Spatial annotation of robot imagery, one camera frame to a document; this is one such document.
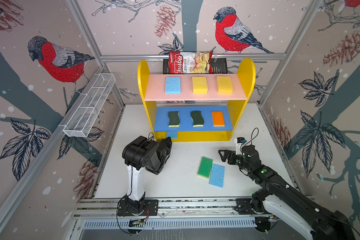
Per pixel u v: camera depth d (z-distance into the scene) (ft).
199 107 3.40
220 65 3.14
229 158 2.41
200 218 2.35
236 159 2.37
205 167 2.82
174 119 3.00
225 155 2.44
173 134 3.28
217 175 2.73
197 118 3.05
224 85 2.34
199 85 2.30
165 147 2.55
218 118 3.03
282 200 1.86
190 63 2.87
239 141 2.41
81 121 2.34
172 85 2.38
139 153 1.75
